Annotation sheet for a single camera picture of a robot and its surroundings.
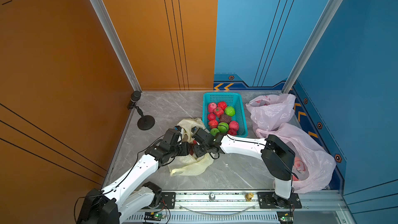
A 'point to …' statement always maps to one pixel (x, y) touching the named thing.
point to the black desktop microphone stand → (146, 122)
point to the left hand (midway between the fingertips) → (189, 144)
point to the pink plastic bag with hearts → (314, 167)
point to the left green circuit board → (160, 215)
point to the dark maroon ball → (224, 117)
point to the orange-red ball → (218, 111)
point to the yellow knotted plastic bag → (189, 164)
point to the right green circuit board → (285, 217)
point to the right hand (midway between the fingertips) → (197, 148)
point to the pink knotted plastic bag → (268, 112)
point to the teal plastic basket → (233, 99)
